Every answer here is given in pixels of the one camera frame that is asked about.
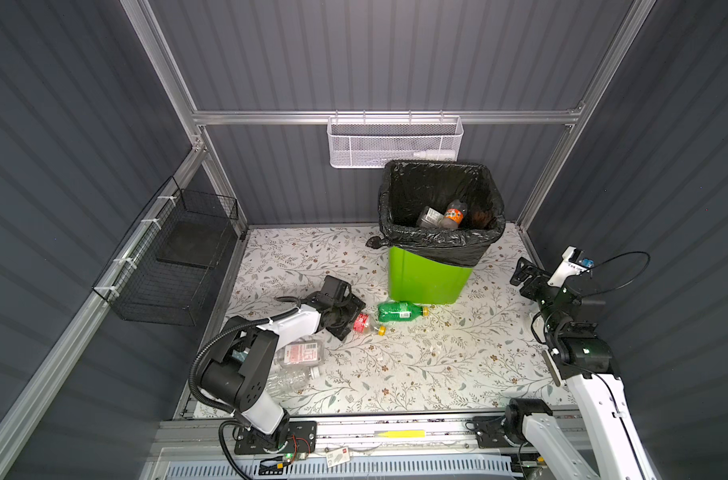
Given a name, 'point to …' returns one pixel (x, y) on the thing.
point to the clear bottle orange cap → (454, 215)
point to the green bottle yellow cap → (401, 312)
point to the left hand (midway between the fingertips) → (363, 314)
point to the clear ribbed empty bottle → (287, 380)
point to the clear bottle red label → (363, 324)
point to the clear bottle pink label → (300, 353)
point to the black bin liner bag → (408, 186)
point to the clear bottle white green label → (430, 218)
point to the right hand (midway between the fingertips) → (544, 268)
